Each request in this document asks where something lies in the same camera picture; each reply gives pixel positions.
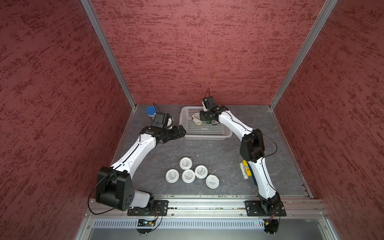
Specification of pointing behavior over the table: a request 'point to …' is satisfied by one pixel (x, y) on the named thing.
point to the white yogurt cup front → (212, 181)
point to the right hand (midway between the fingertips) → (203, 117)
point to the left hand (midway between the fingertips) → (179, 136)
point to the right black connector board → (271, 226)
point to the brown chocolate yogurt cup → (196, 118)
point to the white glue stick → (243, 171)
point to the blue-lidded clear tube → (151, 111)
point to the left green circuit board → (143, 222)
